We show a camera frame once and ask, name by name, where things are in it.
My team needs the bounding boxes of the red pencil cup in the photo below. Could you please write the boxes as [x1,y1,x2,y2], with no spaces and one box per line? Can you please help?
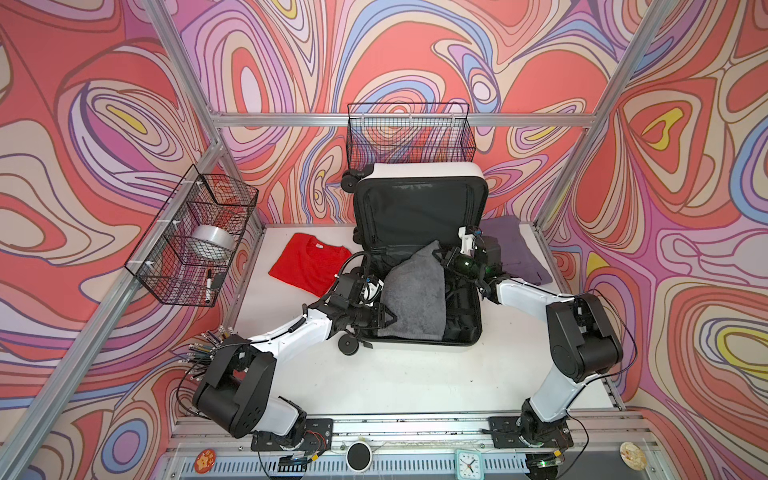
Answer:
[177,329,226,376]

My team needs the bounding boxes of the black wire basket left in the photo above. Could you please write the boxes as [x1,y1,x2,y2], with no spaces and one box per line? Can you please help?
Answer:
[124,166,259,307]

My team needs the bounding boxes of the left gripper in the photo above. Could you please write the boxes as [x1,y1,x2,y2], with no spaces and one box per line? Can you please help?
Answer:
[344,303,398,330]

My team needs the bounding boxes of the red folded t-shirt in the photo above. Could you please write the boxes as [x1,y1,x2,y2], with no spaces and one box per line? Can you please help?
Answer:
[269,233,352,297]

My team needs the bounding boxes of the beige round sticker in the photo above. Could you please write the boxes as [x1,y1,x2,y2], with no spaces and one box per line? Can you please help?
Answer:
[619,442,648,472]

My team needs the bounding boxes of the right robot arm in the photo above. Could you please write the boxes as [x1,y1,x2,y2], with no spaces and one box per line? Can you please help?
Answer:
[433,230,624,448]

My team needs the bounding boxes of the silver tape roll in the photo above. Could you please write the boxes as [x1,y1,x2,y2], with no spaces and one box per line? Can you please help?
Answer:
[190,225,236,261]

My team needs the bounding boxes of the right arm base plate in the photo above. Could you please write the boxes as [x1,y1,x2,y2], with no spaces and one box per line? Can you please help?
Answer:
[487,414,574,450]

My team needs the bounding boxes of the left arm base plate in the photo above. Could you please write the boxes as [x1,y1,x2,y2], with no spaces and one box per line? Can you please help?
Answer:
[251,417,334,453]

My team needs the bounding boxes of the black marker pen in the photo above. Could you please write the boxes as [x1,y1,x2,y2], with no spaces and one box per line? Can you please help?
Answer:
[204,269,213,305]

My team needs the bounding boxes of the red round sticker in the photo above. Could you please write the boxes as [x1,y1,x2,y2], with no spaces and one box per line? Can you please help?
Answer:
[193,449,217,475]

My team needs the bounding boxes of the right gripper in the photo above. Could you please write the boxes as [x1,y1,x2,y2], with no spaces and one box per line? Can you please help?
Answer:
[432,245,483,279]

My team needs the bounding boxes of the black wire basket back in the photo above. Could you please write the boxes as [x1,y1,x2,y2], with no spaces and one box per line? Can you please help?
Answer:
[346,100,476,172]

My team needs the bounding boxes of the purple trousers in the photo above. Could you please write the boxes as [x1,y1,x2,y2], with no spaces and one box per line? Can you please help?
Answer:
[480,216,552,286]

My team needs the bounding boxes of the small teal clock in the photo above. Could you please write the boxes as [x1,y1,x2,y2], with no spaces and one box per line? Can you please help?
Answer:
[455,450,485,480]

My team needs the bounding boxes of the grey towel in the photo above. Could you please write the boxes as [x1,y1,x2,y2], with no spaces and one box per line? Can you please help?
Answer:
[378,240,447,341]

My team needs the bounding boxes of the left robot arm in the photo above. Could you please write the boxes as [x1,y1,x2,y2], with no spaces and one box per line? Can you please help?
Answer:
[192,273,397,446]

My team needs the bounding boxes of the open black white suitcase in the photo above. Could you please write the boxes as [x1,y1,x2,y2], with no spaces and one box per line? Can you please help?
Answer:
[348,162,488,347]

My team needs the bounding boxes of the black wire basket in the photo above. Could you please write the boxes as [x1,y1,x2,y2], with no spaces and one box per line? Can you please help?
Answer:
[124,166,259,307]
[346,100,476,172]

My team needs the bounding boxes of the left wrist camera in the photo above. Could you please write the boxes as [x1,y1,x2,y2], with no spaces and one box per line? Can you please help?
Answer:
[360,278,384,304]

